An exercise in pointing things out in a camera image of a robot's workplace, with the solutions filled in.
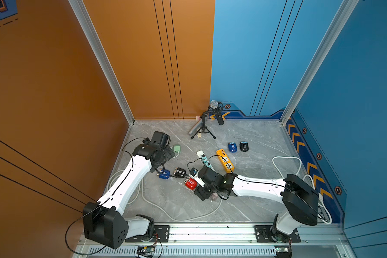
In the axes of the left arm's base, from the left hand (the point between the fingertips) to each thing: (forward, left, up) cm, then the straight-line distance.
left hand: (166, 155), depth 82 cm
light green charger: (+14, -3, -15) cm, 21 cm away
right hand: (-12, -17, -11) cm, 24 cm away
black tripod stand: (+26, -20, -9) cm, 34 cm away
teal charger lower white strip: (0, -21, -7) cm, 22 cm away
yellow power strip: (+5, -33, -14) cm, 36 cm away
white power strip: (+10, -18, -13) cm, 24 cm away
